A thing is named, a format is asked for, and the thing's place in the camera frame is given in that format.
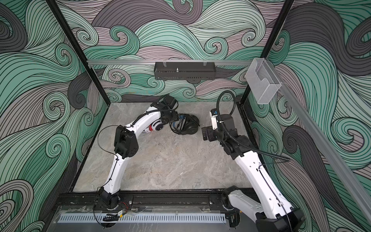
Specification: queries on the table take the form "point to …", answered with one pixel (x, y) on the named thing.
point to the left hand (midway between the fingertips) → (175, 119)
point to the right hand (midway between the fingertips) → (212, 126)
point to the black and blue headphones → (187, 124)
